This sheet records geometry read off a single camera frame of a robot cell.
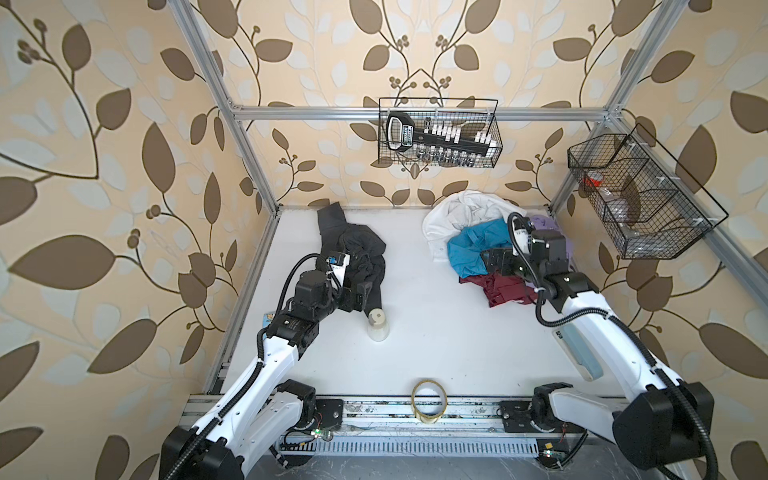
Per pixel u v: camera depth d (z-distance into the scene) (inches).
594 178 34.7
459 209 44.6
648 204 29.1
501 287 35.9
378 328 32.4
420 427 29.0
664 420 15.2
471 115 35.9
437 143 33.3
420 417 29.0
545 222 41.2
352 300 27.8
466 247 40.2
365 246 39.4
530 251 26.7
